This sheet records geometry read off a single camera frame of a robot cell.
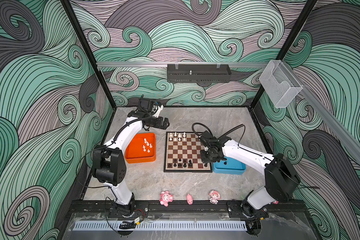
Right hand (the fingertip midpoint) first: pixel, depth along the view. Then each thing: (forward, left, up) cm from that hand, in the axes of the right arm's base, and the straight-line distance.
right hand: (204, 159), depth 85 cm
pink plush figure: (-20, +22, -2) cm, 29 cm away
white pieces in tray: (+12, +36, -4) cm, 38 cm away
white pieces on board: (+19, +15, -3) cm, 24 cm away
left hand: (+18, +25, +13) cm, 33 cm away
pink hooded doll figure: (-19, -3, -2) cm, 19 cm away
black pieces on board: (-3, +15, -2) cm, 15 cm away
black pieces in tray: (0, -13, -4) cm, 14 cm away
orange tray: (+9, +39, -4) cm, 41 cm away
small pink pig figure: (-20, +9, -4) cm, 22 cm away
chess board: (+6, +13, -4) cm, 15 cm away
